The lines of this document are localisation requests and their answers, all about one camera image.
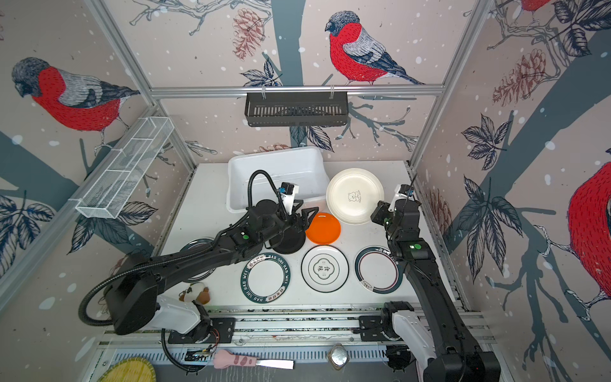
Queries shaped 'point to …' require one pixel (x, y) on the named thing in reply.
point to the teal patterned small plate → (196, 245)
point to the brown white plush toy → (196, 291)
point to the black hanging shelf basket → (296, 111)
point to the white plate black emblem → (324, 269)
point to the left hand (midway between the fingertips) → (310, 205)
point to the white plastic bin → (305, 168)
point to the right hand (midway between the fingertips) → (377, 203)
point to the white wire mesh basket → (127, 168)
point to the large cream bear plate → (352, 194)
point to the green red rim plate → (377, 270)
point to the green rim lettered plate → (265, 278)
